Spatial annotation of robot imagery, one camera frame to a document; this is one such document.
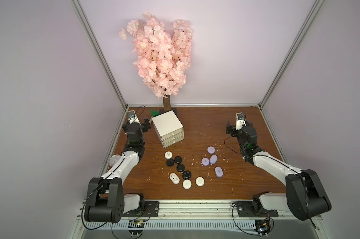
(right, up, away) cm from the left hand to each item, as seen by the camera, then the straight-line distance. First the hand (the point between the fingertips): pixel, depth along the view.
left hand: (138, 116), depth 83 cm
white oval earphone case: (+21, -35, -2) cm, 41 cm away
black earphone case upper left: (+18, -28, +4) cm, 33 cm away
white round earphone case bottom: (+28, -37, -4) cm, 47 cm away
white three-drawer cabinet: (+17, -7, +7) cm, 19 cm away
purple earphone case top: (+44, -21, +10) cm, 50 cm away
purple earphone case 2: (+44, -26, +6) cm, 52 cm away
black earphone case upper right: (+22, -27, +7) cm, 36 cm away
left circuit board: (+2, -56, -11) cm, 57 cm away
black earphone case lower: (+28, -34, 0) cm, 44 cm away
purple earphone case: (+39, -27, +4) cm, 48 cm away
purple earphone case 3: (+46, -32, 0) cm, 56 cm away
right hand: (+58, -1, +1) cm, 58 cm away
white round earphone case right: (+35, -36, -2) cm, 51 cm away
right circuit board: (+64, -53, -14) cm, 85 cm away
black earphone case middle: (+24, -31, +4) cm, 39 cm away
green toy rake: (+2, +3, +32) cm, 32 cm away
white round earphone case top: (+16, -24, +8) cm, 31 cm away
